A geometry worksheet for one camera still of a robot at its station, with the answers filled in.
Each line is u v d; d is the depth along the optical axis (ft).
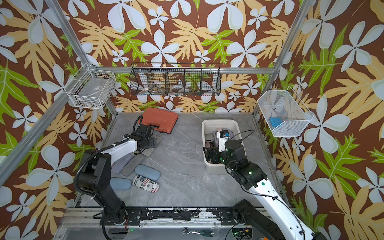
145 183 2.69
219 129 3.14
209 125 3.05
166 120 3.66
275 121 2.63
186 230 2.40
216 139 2.95
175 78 3.17
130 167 2.91
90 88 2.78
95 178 1.55
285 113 2.75
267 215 1.84
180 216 2.46
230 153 1.71
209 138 2.84
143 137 2.46
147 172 2.83
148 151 3.13
